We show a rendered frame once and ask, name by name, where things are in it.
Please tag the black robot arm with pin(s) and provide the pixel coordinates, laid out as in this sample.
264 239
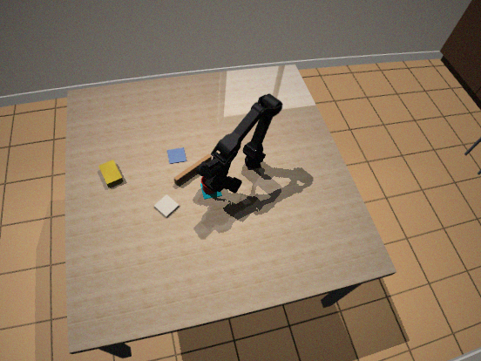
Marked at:
264 110

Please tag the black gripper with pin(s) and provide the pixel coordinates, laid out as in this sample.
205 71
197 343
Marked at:
232 184

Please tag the white flat square tile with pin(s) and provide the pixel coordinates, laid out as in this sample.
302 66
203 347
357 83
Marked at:
166 206

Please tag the yellow rectangular block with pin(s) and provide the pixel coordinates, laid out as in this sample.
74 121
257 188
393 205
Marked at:
110 173

